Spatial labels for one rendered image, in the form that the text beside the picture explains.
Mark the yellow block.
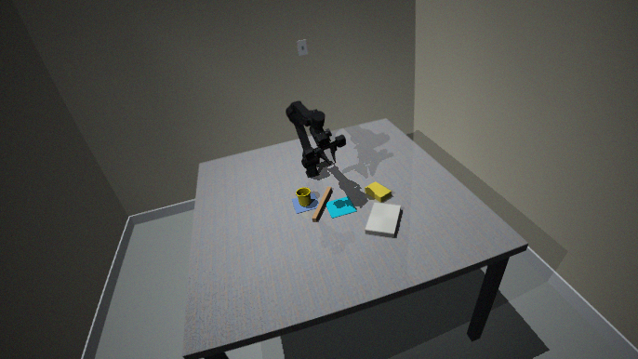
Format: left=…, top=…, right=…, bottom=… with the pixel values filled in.
left=365, top=182, right=392, bottom=203

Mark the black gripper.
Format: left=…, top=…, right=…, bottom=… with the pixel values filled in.
left=304, top=131, right=346, bottom=165

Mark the yellow cup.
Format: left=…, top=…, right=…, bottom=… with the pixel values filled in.
left=296, top=187, right=312, bottom=206

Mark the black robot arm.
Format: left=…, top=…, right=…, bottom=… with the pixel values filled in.
left=286, top=101, right=332, bottom=178

